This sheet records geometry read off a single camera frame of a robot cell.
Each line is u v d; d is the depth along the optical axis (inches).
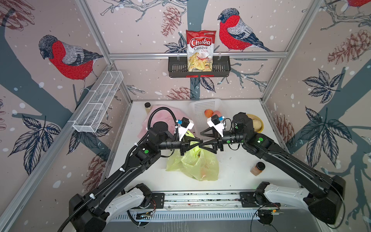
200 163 24.1
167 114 44.6
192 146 23.7
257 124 38.5
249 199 28.9
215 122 22.0
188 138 22.5
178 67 37.2
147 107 41.9
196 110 43.5
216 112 41.9
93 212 15.0
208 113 41.9
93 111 29.1
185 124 21.4
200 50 33.5
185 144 21.4
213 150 22.5
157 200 28.9
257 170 30.1
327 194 15.1
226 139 22.7
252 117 40.8
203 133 25.9
